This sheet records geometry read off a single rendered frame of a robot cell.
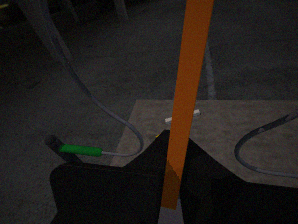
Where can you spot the orange handle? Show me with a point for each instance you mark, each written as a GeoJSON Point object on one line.
{"type": "Point", "coordinates": [194, 38]}

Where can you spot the grey flat bar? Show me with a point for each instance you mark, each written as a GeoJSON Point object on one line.
{"type": "Point", "coordinates": [168, 120]}

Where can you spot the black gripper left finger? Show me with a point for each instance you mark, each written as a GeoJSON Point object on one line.
{"type": "Point", "coordinates": [135, 188]}

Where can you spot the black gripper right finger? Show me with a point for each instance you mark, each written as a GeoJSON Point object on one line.
{"type": "Point", "coordinates": [212, 194]}

